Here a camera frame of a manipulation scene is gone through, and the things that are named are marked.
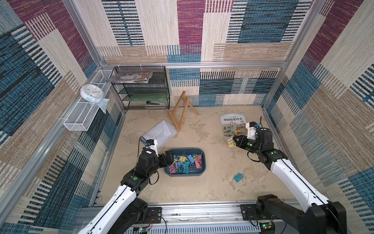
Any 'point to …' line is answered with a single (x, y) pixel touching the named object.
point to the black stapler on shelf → (155, 103)
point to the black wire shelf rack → (154, 95)
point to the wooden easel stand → (171, 112)
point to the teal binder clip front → (239, 177)
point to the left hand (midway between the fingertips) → (167, 152)
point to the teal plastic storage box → (179, 165)
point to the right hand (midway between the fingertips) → (233, 135)
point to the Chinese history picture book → (233, 125)
